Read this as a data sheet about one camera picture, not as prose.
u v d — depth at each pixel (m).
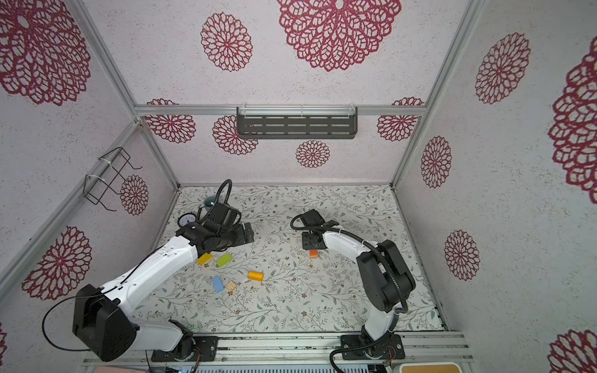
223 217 0.62
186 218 1.03
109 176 0.79
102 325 0.39
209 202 1.07
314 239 0.67
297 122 0.93
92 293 0.42
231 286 0.86
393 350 0.73
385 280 0.47
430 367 0.66
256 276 0.90
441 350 0.76
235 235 0.72
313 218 0.75
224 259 0.95
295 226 0.78
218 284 0.88
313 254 0.93
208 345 0.74
